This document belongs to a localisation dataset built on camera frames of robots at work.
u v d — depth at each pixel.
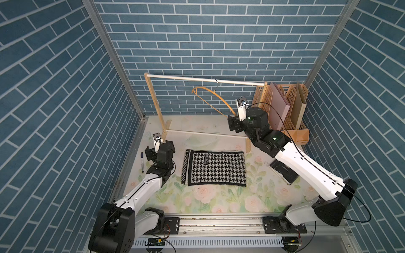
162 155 0.62
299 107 0.91
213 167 0.91
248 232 0.74
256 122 0.51
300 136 1.02
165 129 1.10
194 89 0.94
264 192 0.85
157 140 0.69
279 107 0.93
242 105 0.58
